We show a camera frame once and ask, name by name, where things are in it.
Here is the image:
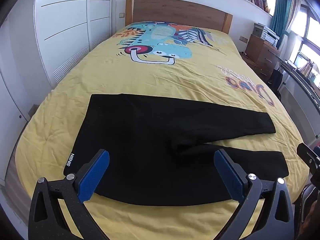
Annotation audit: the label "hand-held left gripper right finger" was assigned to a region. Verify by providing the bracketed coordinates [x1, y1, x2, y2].
[213, 148, 295, 240]

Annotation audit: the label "black office chair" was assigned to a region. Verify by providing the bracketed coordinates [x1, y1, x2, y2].
[292, 182, 320, 240]

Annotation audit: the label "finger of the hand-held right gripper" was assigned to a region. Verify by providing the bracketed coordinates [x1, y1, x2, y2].
[297, 142, 320, 178]

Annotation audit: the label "white wardrobe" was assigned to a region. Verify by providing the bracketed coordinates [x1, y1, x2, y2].
[0, 0, 113, 180]

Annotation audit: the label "wooden headboard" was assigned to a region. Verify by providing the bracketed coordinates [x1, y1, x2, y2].
[125, 0, 233, 34]

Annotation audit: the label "white printer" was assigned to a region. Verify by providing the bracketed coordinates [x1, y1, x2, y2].
[252, 23, 280, 48]

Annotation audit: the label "black pants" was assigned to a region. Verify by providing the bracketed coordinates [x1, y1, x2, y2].
[63, 94, 290, 207]

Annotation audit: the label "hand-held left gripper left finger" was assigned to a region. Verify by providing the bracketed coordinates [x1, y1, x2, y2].
[28, 149, 110, 240]

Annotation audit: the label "teal curtain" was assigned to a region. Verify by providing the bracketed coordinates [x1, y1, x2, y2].
[271, 0, 300, 50]

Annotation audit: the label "wooden dresser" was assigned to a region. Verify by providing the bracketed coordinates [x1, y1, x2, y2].
[245, 34, 282, 80]

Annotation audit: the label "long grey desk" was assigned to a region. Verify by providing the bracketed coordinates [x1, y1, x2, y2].
[275, 55, 320, 113]

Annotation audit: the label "window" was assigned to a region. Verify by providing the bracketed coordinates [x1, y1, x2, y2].
[292, 5, 320, 80]

